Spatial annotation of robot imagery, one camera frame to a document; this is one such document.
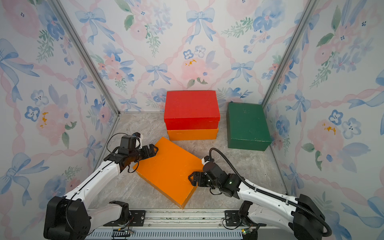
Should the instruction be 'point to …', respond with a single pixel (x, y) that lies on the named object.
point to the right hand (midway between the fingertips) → (195, 178)
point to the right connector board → (245, 231)
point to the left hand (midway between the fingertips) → (153, 149)
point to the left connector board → (118, 234)
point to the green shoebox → (246, 127)
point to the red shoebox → (191, 110)
